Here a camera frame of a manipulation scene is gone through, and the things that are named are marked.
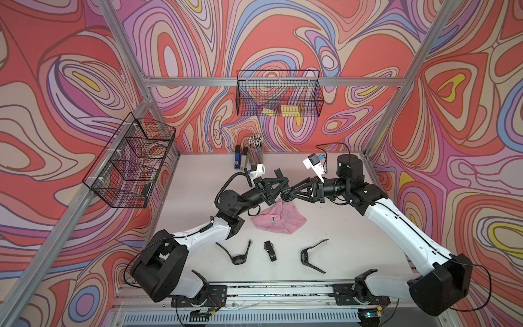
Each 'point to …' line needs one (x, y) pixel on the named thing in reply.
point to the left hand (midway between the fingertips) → (288, 186)
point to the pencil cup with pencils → (256, 150)
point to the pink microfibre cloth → (283, 216)
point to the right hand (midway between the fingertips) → (292, 198)
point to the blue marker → (238, 159)
